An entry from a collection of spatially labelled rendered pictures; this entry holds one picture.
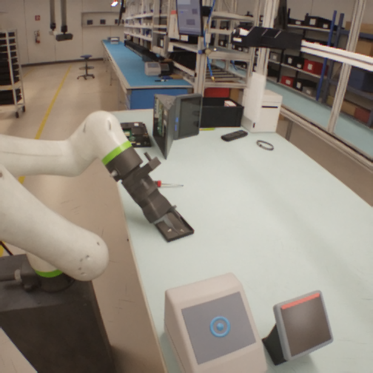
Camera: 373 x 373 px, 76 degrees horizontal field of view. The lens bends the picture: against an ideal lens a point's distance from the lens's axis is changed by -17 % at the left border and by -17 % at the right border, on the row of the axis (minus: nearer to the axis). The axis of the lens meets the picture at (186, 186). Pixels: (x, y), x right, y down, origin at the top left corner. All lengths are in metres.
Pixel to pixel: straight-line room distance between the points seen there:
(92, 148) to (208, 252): 0.40
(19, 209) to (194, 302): 0.31
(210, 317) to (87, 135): 0.52
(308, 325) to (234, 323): 0.14
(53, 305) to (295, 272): 0.69
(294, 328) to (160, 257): 0.37
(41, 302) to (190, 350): 0.57
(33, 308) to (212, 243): 0.57
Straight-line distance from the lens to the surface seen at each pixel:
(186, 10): 2.44
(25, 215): 0.48
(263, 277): 0.70
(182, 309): 0.44
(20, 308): 0.92
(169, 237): 0.75
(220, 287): 0.47
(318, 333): 0.54
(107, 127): 0.73
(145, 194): 0.73
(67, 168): 0.77
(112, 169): 0.73
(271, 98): 1.51
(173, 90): 2.80
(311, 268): 0.77
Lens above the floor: 1.51
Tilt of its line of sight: 32 degrees down
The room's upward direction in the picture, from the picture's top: 5 degrees clockwise
